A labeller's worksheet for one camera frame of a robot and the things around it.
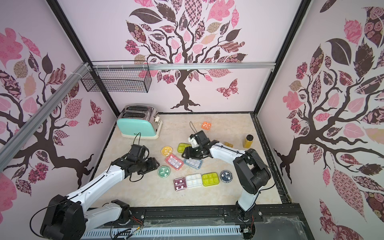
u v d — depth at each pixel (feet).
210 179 2.81
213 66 5.23
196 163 3.02
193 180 2.80
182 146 3.30
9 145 1.67
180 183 2.73
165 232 2.29
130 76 3.11
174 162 3.02
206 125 3.61
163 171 2.87
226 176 2.83
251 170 1.56
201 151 2.23
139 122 3.13
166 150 3.20
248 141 3.11
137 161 2.14
